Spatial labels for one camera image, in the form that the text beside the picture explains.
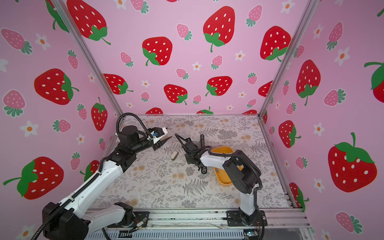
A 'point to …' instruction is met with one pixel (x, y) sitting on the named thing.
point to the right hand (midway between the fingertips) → (191, 154)
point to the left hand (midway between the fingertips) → (166, 130)
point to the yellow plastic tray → (221, 175)
